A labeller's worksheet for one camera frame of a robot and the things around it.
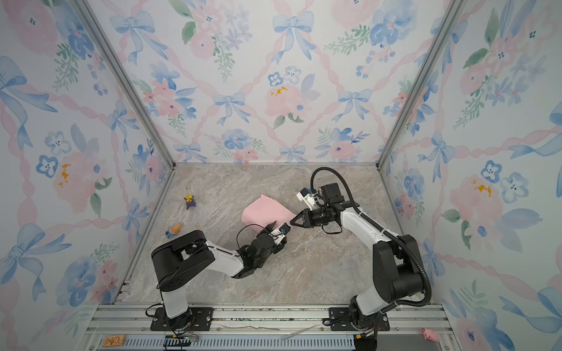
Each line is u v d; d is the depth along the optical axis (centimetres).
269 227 82
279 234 75
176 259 50
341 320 72
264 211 93
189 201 102
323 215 74
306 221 75
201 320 74
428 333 70
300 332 72
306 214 75
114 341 69
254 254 69
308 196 80
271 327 73
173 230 93
